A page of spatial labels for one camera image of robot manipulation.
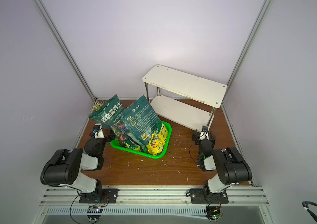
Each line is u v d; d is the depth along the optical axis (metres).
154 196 0.74
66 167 0.45
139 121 0.81
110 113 0.83
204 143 0.69
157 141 0.81
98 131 0.75
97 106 0.90
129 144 0.79
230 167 0.45
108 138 0.81
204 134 0.76
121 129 0.81
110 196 0.73
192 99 0.75
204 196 0.72
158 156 0.79
